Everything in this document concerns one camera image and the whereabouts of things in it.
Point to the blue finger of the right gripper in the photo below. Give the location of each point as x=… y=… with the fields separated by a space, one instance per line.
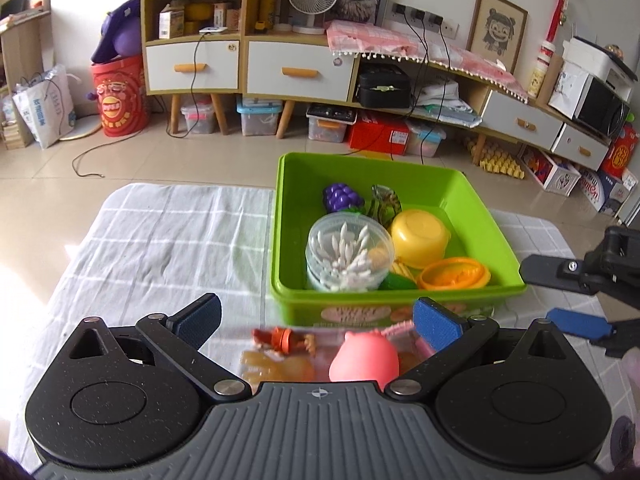
x=585 y=326
x=551 y=272

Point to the orange brown toy figure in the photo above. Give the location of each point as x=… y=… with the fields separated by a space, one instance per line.
x=285 y=341

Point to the grey checked table cloth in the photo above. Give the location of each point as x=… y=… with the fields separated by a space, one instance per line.
x=155 y=248

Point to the clear box with blue lid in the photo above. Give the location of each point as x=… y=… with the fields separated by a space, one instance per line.
x=259 y=117

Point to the clear cotton swab jar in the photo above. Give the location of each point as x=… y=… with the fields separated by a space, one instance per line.
x=348 y=252

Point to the black case on shelf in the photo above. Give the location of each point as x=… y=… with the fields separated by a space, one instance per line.
x=383 y=85

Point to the pink small toy box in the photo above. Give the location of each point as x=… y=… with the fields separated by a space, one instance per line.
x=407 y=329

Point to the yellow egg tray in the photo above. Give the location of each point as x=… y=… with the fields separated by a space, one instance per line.
x=494 y=159

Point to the dark plastic wrapper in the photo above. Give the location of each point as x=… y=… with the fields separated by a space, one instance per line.
x=384 y=205

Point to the white microwave oven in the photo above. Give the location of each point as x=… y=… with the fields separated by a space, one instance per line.
x=591 y=103

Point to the red cardboard box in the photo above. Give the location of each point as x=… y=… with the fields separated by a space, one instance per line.
x=382 y=133

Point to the wooden cabinet with white drawers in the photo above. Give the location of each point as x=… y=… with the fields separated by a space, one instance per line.
x=298 y=68

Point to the red printed bucket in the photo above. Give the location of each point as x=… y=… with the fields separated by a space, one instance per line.
x=121 y=95

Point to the white red toy box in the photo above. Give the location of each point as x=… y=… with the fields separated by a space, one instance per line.
x=554 y=174

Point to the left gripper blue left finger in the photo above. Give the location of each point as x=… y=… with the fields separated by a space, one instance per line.
x=196 y=322

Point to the amber rubber hand toy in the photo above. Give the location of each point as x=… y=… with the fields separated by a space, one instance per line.
x=258 y=367

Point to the pink pig toy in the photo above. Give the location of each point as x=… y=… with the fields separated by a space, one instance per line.
x=365 y=357

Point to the orange plastic juicer cup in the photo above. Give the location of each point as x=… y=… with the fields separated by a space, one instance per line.
x=458 y=273

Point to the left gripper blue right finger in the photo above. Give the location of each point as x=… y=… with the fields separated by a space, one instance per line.
x=436 y=325

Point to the white blue shopping bag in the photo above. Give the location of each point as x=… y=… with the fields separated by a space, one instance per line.
x=46 y=106

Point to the yellow plastic bowl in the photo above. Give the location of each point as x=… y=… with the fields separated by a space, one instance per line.
x=419 y=238

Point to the framed cartoon girl picture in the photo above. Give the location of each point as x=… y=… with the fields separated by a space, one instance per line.
x=497 y=31

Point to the purple plush toy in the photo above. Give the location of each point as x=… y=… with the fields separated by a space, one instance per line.
x=120 y=34

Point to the green plastic storage bin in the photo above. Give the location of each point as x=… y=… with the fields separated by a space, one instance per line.
x=446 y=193

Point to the purple toy grapes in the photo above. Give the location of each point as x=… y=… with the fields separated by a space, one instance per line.
x=339 y=196

